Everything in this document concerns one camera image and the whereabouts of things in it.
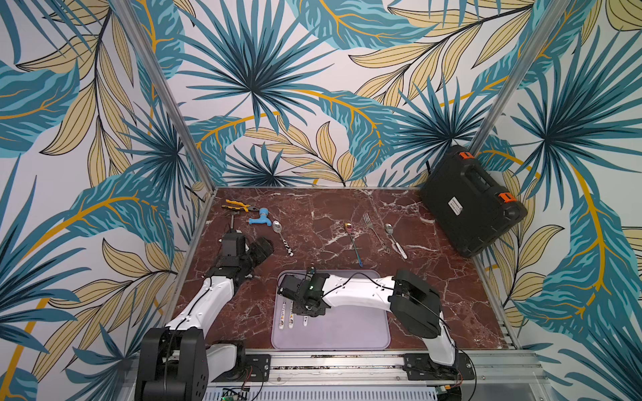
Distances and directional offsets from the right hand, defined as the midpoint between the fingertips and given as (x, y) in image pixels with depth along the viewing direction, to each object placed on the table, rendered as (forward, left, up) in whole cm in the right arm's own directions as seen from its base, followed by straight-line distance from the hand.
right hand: (299, 309), depth 84 cm
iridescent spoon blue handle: (+32, -20, +2) cm, 38 cm away
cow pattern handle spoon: (+33, +10, +2) cm, 34 cm away
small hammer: (+37, +30, +1) cm, 47 cm away
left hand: (+17, +12, +10) cm, 23 cm away
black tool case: (+33, -64, +15) cm, 73 cm away
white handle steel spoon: (+31, -36, +1) cm, 48 cm away
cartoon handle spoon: (-4, +3, 0) cm, 5 cm away
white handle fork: (-4, -2, +1) cm, 4 cm away
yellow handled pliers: (+44, +25, +2) cm, 51 cm away
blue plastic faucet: (+40, +16, +3) cm, 43 cm away
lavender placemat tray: (-6, -13, -1) cm, 14 cm away
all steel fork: (+35, -29, +1) cm, 46 cm away
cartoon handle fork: (-3, +5, +1) cm, 6 cm away
